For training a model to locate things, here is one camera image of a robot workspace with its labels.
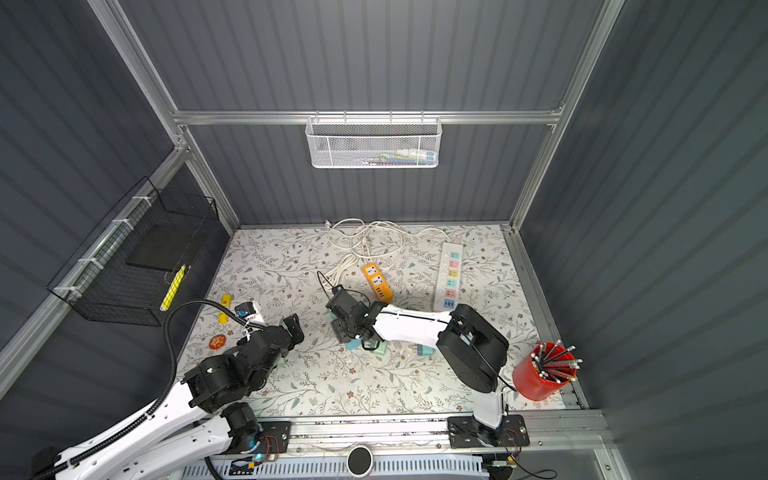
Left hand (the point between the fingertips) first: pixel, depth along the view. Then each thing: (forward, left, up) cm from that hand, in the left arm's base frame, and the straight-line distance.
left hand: (285, 324), depth 75 cm
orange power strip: (+22, -24, -15) cm, 36 cm away
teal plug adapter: (-3, -36, -15) cm, 39 cm away
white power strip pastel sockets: (+22, -48, -14) cm, 55 cm away
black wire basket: (+12, +37, +11) cm, 40 cm away
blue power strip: (+1, -16, -15) cm, 22 cm away
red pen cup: (-15, -62, 0) cm, 63 cm away
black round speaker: (-29, -18, -11) cm, 36 cm away
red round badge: (+4, +25, -17) cm, 31 cm away
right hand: (+5, -14, -12) cm, 19 cm away
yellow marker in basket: (+5, +25, +10) cm, 27 cm away
